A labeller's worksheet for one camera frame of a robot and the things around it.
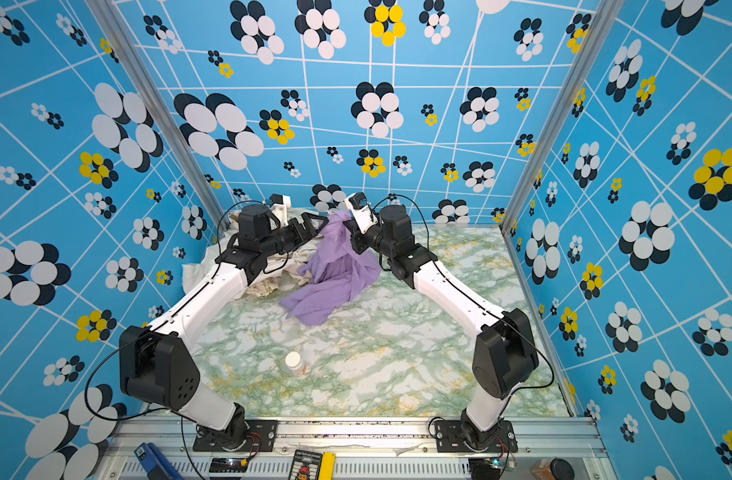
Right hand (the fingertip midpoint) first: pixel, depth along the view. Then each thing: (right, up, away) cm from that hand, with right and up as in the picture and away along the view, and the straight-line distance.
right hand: (349, 219), depth 78 cm
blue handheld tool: (-44, -57, -11) cm, 73 cm away
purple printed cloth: (-6, -15, +18) cm, 25 cm away
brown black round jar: (+44, -54, -16) cm, 72 cm away
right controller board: (+33, -61, -7) cm, 69 cm away
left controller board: (-29, -61, -6) cm, 68 cm away
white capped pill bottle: (-15, -38, +1) cm, 41 cm away
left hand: (-8, -1, +2) cm, 8 cm away
